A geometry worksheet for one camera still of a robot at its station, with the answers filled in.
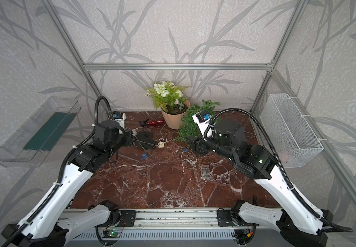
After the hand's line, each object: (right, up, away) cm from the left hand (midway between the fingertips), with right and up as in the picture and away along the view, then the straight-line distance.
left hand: (130, 130), depth 71 cm
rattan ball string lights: (+11, -9, +14) cm, 20 cm away
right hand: (+28, 0, -13) cm, 31 cm away
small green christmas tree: (+27, +1, +10) cm, 29 cm away
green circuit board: (-8, -48, 0) cm, 49 cm away
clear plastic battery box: (+37, -26, +18) cm, 49 cm away
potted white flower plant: (+17, +17, +26) cm, 35 cm away
